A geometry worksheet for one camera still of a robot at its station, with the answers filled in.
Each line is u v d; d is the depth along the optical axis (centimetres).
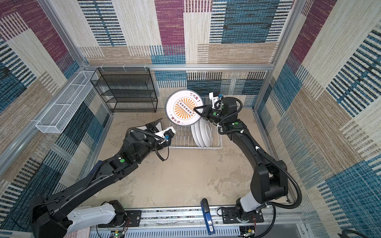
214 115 69
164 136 58
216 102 71
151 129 61
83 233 69
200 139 87
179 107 77
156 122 69
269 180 43
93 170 89
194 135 87
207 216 71
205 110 71
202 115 70
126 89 111
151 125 62
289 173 39
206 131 89
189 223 73
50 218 38
